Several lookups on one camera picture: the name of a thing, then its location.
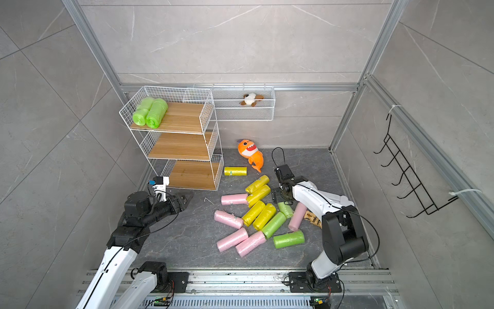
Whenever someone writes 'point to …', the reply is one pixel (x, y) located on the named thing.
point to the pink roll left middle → (228, 219)
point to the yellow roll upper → (262, 176)
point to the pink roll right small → (297, 217)
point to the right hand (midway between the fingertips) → (285, 195)
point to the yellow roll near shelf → (235, 171)
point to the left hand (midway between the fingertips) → (190, 192)
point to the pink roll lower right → (255, 239)
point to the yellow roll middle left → (249, 217)
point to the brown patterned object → (311, 217)
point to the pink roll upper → (234, 199)
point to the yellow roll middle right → (264, 217)
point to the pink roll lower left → (231, 240)
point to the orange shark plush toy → (248, 150)
